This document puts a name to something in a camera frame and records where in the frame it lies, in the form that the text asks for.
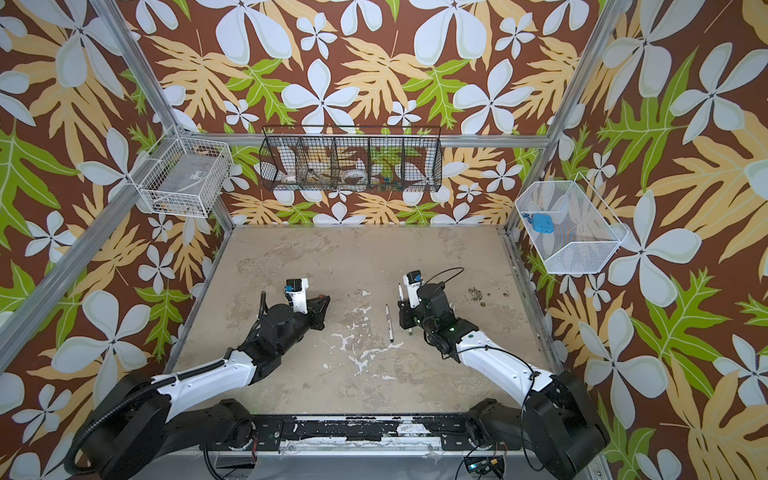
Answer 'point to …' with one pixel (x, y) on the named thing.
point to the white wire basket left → (186, 177)
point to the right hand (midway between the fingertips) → (397, 302)
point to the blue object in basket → (542, 223)
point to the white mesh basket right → (570, 229)
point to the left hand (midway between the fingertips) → (326, 294)
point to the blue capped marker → (389, 325)
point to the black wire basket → (320, 158)
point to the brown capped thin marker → (400, 292)
